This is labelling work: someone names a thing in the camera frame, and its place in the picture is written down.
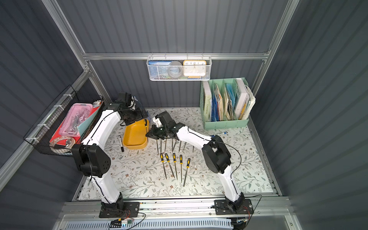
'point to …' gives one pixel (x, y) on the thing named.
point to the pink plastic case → (77, 115)
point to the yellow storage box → (134, 136)
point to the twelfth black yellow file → (187, 166)
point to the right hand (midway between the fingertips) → (148, 133)
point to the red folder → (95, 109)
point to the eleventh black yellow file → (175, 161)
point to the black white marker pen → (121, 147)
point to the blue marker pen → (223, 133)
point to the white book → (242, 99)
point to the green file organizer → (224, 103)
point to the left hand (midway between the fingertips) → (140, 116)
